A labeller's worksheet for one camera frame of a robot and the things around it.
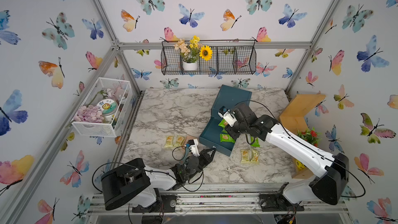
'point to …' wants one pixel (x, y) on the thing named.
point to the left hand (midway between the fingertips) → (218, 149)
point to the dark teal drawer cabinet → (228, 97)
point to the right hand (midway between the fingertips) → (230, 124)
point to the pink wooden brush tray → (189, 138)
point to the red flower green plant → (311, 136)
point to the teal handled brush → (187, 150)
